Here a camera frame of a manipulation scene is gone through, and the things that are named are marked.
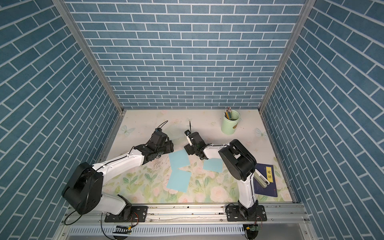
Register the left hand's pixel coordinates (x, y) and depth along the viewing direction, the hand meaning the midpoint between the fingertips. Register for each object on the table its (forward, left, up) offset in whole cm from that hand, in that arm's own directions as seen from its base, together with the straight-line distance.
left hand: (173, 146), depth 89 cm
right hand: (+7, -12, -8) cm, 16 cm away
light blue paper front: (-18, -4, -9) cm, 20 cm away
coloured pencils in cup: (+21, -35, +8) cm, 41 cm away
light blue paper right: (-7, -25, -9) cm, 28 cm away
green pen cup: (+16, -36, -1) cm, 40 cm away
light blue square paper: (-4, -3, -10) cm, 11 cm away
